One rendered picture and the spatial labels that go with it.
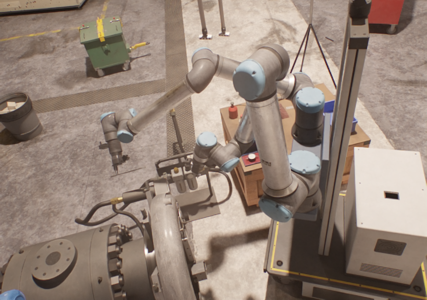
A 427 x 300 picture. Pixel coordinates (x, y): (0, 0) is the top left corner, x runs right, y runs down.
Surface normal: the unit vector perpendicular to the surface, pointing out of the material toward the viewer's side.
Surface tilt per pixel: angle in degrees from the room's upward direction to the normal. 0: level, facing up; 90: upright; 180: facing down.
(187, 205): 0
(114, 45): 90
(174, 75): 0
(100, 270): 20
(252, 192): 90
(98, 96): 0
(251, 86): 82
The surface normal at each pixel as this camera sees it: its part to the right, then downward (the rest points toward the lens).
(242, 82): -0.65, 0.50
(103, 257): -0.10, -0.61
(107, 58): 0.28, 0.64
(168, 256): -0.01, -0.36
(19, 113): 0.71, 0.44
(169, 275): 0.05, -0.14
